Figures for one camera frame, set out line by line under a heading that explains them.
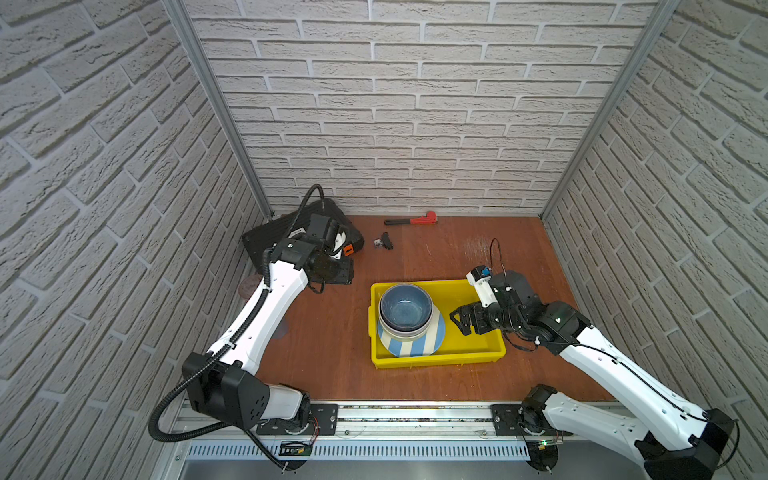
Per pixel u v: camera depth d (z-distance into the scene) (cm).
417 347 81
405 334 76
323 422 73
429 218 119
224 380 38
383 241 110
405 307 84
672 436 39
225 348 40
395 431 73
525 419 67
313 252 52
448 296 100
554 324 49
